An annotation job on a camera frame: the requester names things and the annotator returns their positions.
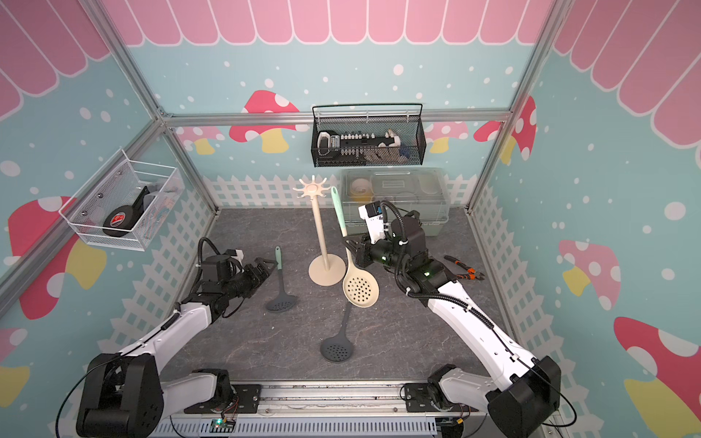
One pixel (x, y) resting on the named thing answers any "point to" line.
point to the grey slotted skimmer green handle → (283, 301)
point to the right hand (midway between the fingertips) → (343, 239)
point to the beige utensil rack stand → (325, 269)
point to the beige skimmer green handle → (360, 287)
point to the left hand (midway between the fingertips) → (272, 274)
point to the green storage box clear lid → (403, 190)
